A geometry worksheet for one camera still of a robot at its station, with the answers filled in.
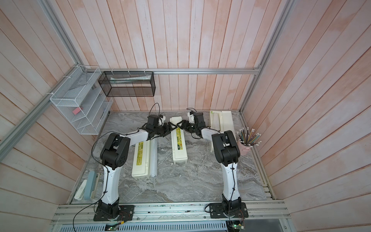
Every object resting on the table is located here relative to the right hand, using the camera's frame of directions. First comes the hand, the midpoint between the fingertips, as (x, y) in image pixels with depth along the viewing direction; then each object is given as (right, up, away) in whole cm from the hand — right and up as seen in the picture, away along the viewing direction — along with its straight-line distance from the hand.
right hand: (179, 125), depth 103 cm
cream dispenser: (-22, -22, -19) cm, 37 cm away
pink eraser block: (-60, +8, -20) cm, 64 cm away
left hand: (-3, -3, -2) cm, 5 cm away
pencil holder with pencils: (+44, -10, -11) cm, 47 cm away
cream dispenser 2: (0, -10, -10) cm, 14 cm away
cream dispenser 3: (+31, +3, +3) cm, 31 cm away
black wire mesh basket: (-38, +30, +1) cm, 49 cm away
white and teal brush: (-51, -35, -25) cm, 66 cm away
